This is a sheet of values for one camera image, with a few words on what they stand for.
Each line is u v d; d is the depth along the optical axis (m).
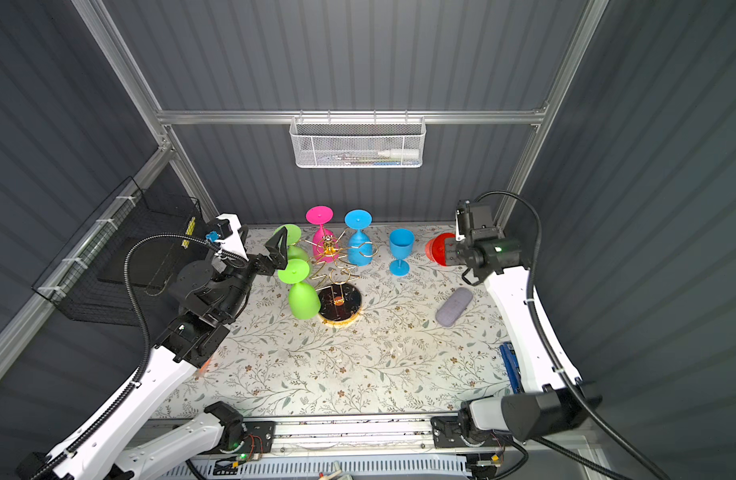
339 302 0.96
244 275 0.55
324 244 0.76
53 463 0.37
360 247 0.84
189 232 0.84
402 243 0.94
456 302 0.94
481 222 0.53
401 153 0.87
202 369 0.50
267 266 0.57
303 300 0.75
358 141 1.24
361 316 0.95
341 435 0.75
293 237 1.09
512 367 0.83
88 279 0.66
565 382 0.38
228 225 0.51
